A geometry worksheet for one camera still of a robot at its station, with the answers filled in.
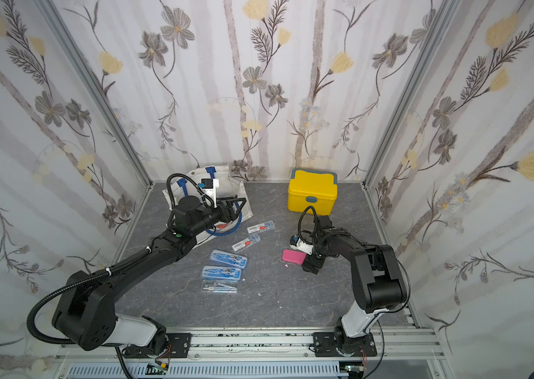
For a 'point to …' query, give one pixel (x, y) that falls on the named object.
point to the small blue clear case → (261, 227)
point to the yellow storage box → (309, 188)
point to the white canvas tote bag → (228, 189)
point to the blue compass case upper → (228, 258)
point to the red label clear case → (242, 244)
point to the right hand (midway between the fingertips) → (313, 253)
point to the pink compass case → (294, 257)
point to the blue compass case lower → (211, 272)
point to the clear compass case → (219, 287)
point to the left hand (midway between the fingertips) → (241, 198)
